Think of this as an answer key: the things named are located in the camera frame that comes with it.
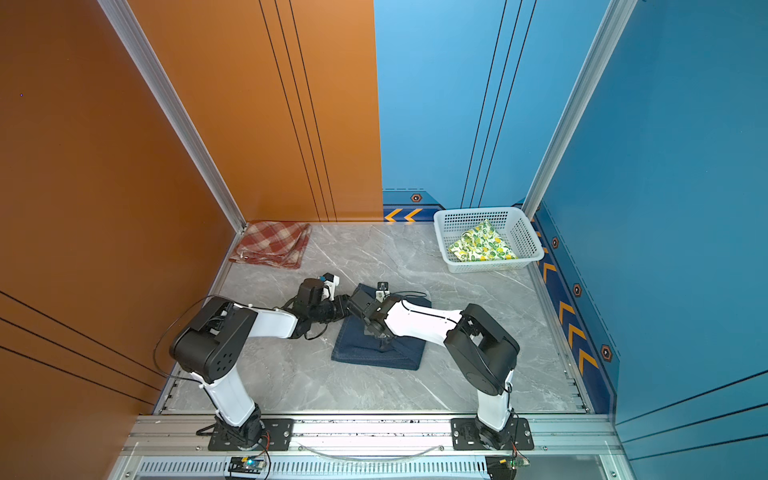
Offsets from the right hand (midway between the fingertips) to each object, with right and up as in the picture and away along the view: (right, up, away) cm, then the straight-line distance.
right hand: (376, 325), depth 90 cm
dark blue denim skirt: (-6, -5, -4) cm, 9 cm away
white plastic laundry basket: (+50, +34, +25) cm, 66 cm away
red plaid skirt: (-37, +25, +19) cm, 49 cm away
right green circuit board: (+32, -29, -19) cm, 47 cm away
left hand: (-6, +5, +5) cm, 9 cm away
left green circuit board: (-30, -28, -19) cm, 45 cm away
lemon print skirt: (+36, +25, +15) cm, 47 cm away
